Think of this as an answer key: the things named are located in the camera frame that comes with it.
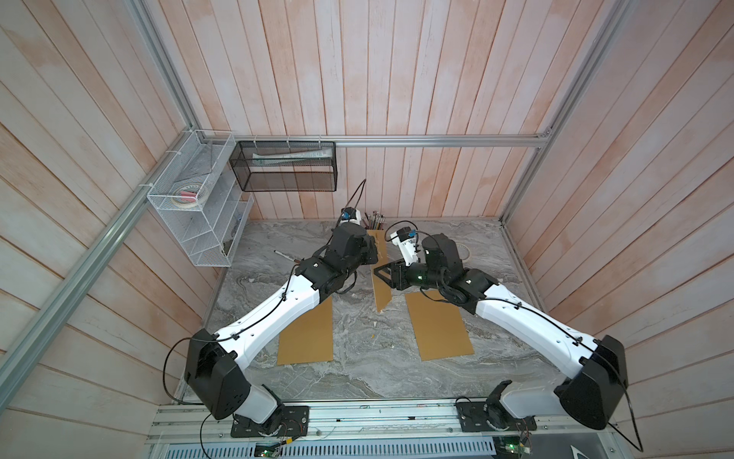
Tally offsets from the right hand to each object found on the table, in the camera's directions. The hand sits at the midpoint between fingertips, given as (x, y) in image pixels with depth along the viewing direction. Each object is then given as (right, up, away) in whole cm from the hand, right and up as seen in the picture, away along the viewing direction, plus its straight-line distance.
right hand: (377, 269), depth 74 cm
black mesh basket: (-30, +36, +30) cm, 56 cm away
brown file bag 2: (+1, -4, -6) cm, 7 cm away
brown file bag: (-21, -23, +14) cm, 34 cm away
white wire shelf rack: (-47, +10, +3) cm, 49 cm away
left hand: (-1, +6, +3) cm, 7 cm away
